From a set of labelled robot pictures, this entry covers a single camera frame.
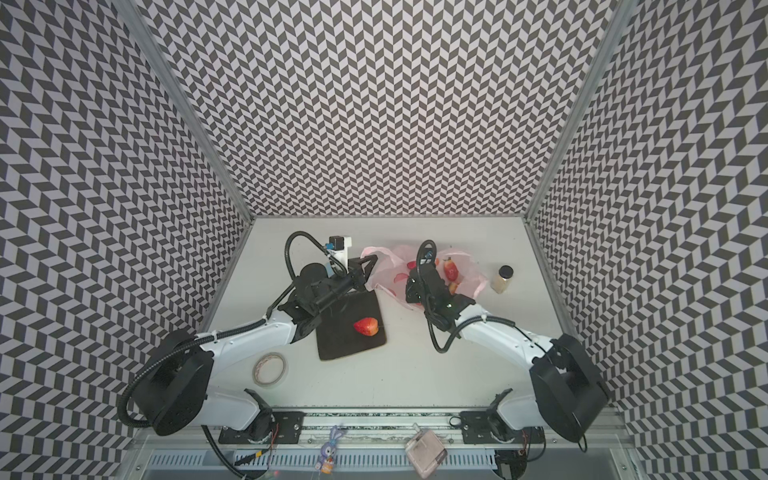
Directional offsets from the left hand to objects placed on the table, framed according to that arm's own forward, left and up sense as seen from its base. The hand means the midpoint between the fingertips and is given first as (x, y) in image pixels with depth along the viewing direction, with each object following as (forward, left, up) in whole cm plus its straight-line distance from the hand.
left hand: (379, 259), depth 78 cm
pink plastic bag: (-1, -4, -2) cm, 5 cm away
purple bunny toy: (-40, +11, -19) cm, 46 cm away
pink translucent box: (-41, -11, -18) cm, 46 cm away
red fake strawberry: (-11, +4, -17) cm, 21 cm away
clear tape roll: (-22, +30, -21) cm, 43 cm away
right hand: (-2, -10, -11) cm, 15 cm away
